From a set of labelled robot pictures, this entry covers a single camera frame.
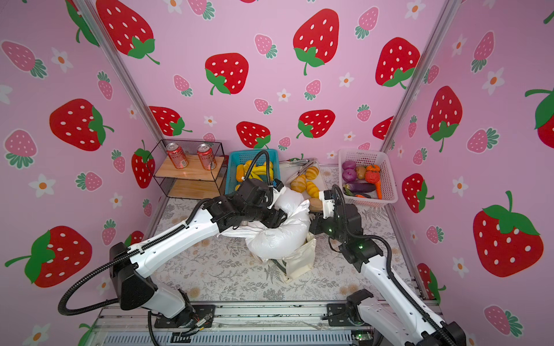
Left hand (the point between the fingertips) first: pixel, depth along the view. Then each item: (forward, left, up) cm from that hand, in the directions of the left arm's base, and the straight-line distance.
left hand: (283, 212), depth 74 cm
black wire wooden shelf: (+29, +45, -8) cm, 54 cm away
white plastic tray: (+38, -21, -25) cm, 51 cm away
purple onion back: (+43, -35, -18) cm, 58 cm away
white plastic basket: (+25, -51, -16) cm, 59 cm away
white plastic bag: (-13, 0, +5) cm, 13 cm away
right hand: (+1, -7, 0) cm, 7 cm away
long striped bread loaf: (+31, -8, -20) cm, 38 cm away
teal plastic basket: (+47, +25, -16) cm, 55 cm away
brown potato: (+37, -40, -17) cm, 57 cm away
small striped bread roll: (+39, -15, -20) cm, 46 cm away
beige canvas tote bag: (-14, -6, -7) cm, 17 cm away
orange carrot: (+28, -48, -21) cm, 59 cm away
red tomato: (+30, -43, -14) cm, 55 cm away
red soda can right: (+27, +33, +2) cm, 43 cm away
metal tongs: (+49, -7, -21) cm, 54 cm away
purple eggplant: (+26, -33, -18) cm, 46 cm away
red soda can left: (+28, +46, +2) cm, 54 cm away
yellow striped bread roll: (+27, -14, -21) cm, 37 cm away
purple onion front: (+35, -34, -18) cm, 52 cm away
